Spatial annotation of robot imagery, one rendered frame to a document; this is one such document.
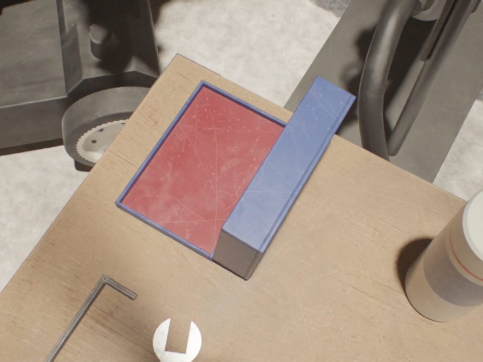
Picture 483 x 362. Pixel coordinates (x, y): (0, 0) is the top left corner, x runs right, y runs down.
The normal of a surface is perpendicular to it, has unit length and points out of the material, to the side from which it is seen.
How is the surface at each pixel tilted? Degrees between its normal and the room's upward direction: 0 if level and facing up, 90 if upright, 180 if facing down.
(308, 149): 7
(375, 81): 41
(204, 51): 0
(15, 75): 0
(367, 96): 53
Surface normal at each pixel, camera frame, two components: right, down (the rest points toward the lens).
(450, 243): -1.00, 0.04
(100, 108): -0.20, -0.31
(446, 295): -0.61, 0.73
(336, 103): 0.11, -0.33
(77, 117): -0.58, -0.18
